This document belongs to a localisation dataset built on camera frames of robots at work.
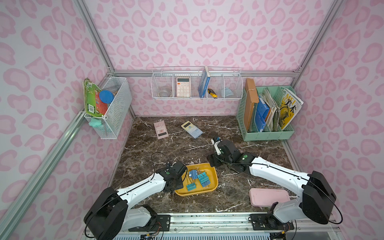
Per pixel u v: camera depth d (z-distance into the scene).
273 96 1.07
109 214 0.41
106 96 0.75
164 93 0.96
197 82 0.98
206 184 0.84
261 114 0.98
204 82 0.88
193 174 0.86
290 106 0.98
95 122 0.64
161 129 1.10
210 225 0.73
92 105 0.69
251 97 0.84
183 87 0.93
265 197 0.84
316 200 0.40
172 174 0.66
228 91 1.01
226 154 0.63
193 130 1.10
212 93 0.95
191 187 0.82
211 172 0.88
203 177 0.84
